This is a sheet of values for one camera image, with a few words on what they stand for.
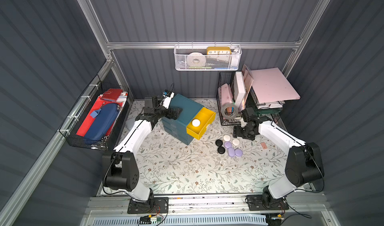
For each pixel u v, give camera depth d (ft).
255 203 2.41
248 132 2.42
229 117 3.27
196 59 2.75
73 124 2.06
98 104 2.51
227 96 3.42
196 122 2.82
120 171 1.44
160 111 2.40
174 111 2.53
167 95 2.42
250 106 3.43
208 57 2.91
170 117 2.54
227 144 3.07
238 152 2.96
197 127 2.78
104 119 2.30
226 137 3.16
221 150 3.03
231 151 3.00
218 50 2.84
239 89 2.99
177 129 2.85
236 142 3.15
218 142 3.16
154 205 2.38
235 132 2.70
